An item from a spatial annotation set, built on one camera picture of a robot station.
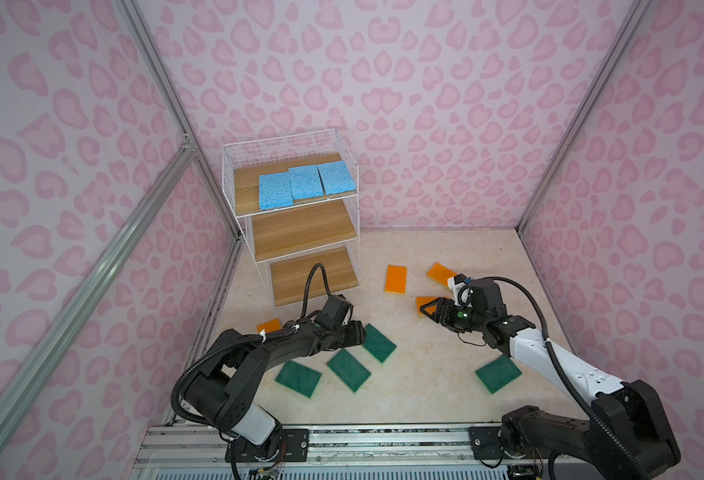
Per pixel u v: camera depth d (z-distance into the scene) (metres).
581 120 0.88
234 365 0.49
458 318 0.73
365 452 0.73
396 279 1.05
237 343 0.49
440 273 1.08
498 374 0.83
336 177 0.75
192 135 0.91
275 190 0.71
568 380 0.45
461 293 0.73
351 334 0.82
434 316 0.76
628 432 0.40
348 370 0.84
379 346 0.88
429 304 0.80
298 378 0.82
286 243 0.84
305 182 0.74
